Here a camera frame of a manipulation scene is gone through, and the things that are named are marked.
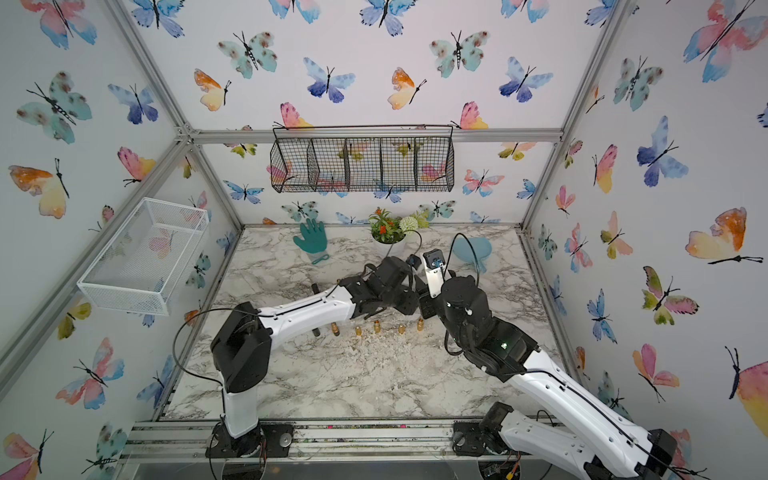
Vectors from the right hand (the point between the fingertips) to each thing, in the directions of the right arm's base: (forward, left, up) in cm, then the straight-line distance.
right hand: (429, 271), depth 67 cm
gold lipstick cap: (-1, +19, -31) cm, 37 cm away
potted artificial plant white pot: (+27, +11, -18) cm, 35 cm away
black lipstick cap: (+13, +35, -30) cm, 48 cm away
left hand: (+6, +1, -19) cm, 20 cm away
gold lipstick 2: (+2, +1, -30) cm, 30 cm away
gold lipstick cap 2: (+1, +6, -31) cm, 32 cm away
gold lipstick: (0, +13, -30) cm, 33 cm away
